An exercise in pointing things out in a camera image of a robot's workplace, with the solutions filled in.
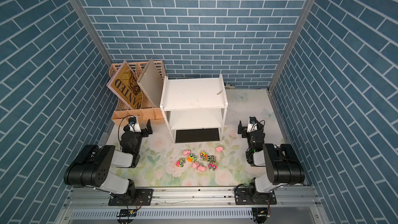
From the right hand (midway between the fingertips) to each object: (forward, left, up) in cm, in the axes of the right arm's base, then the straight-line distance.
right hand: (251, 121), depth 91 cm
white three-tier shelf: (-12, +31, +24) cm, 40 cm away
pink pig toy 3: (-25, +30, -7) cm, 40 cm away
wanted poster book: (+12, +77, +14) cm, 80 cm away
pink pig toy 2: (-15, +18, -8) cm, 25 cm away
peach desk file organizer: (0, +78, +1) cm, 78 cm away
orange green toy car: (-21, +33, -8) cm, 40 cm away
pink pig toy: (-19, +36, -8) cm, 41 cm away
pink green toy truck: (-25, +21, -7) cm, 33 cm away
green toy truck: (-21, +22, -8) cm, 31 cm away
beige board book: (+19, +64, +11) cm, 67 cm away
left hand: (-5, +62, +2) cm, 62 cm away
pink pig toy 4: (-26, +27, -8) cm, 38 cm away
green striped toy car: (-20, +26, -7) cm, 33 cm away
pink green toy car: (-25, +39, -8) cm, 46 cm away
